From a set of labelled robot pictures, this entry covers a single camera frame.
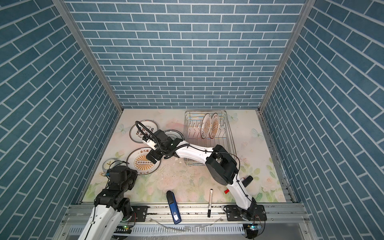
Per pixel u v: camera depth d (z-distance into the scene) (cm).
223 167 52
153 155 77
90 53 89
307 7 72
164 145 68
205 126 101
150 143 77
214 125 99
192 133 97
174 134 103
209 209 75
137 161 89
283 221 72
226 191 80
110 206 55
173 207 72
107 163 87
